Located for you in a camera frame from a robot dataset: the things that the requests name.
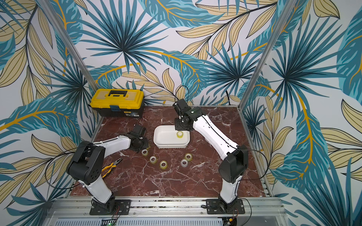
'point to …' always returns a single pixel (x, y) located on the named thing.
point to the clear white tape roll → (184, 163)
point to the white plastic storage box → (165, 137)
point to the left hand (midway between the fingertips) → (145, 146)
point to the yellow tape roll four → (163, 164)
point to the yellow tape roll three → (153, 159)
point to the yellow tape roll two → (144, 152)
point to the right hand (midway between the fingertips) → (180, 125)
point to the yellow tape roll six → (179, 134)
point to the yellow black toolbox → (118, 102)
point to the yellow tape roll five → (188, 157)
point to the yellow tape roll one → (148, 148)
